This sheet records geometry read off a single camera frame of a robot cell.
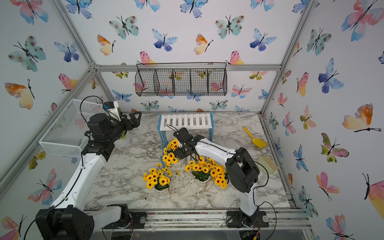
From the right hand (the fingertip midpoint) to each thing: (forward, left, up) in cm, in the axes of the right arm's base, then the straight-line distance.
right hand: (181, 151), depth 88 cm
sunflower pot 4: (-12, -14, +6) cm, 20 cm away
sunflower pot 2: (-20, +7, +6) cm, 22 cm away
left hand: (+6, +22, +25) cm, 33 cm away
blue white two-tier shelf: (+7, +6, +18) cm, 20 cm away
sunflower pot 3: (-9, +4, +7) cm, 12 cm away
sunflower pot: (-16, -22, +6) cm, 28 cm away
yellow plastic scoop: (+15, -50, -10) cm, 53 cm away
